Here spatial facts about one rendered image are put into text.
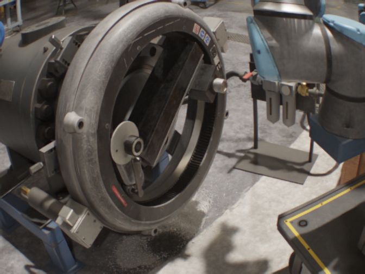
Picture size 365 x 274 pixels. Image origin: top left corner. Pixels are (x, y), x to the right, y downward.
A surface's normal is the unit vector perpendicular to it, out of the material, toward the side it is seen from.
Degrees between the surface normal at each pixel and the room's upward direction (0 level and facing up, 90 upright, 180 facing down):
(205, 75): 38
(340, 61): 87
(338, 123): 70
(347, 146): 90
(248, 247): 0
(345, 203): 0
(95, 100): 81
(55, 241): 90
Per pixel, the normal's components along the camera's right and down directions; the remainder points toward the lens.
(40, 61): -0.42, -0.41
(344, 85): -0.61, 0.42
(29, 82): -0.50, -0.17
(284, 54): -0.11, 0.33
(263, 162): -0.09, -0.88
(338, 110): -0.69, 0.07
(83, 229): 0.83, 0.20
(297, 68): -0.07, 0.69
